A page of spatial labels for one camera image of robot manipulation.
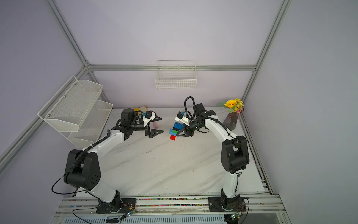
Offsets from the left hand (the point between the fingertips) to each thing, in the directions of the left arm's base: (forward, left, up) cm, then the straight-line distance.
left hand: (161, 125), depth 82 cm
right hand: (-2, -11, -5) cm, 13 cm away
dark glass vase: (+12, -47, -10) cm, 50 cm away
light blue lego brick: (-4, -6, -2) cm, 8 cm away
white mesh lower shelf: (+4, +50, -11) cm, 51 cm away
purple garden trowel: (+14, +8, -18) cm, 25 cm away
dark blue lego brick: (-2, -11, +3) cm, 12 cm away
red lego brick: (-5, -7, -5) cm, 10 cm away
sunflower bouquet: (+14, -47, +3) cm, 49 cm away
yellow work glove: (+34, +21, -20) cm, 45 cm away
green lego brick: (-4, -8, -1) cm, 9 cm away
